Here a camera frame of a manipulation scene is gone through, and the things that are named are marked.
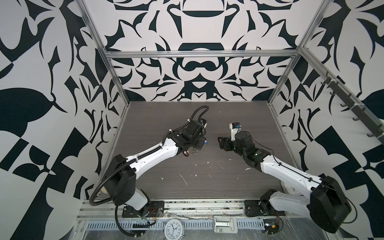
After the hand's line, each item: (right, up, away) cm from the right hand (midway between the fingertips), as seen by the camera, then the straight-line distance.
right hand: (224, 137), depth 83 cm
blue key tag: (-10, -3, +1) cm, 10 cm away
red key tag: (-20, -5, -16) cm, 26 cm away
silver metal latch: (-3, -38, -15) cm, 41 cm away
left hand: (-12, +1, -2) cm, 13 cm away
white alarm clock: (-26, -38, -17) cm, 49 cm away
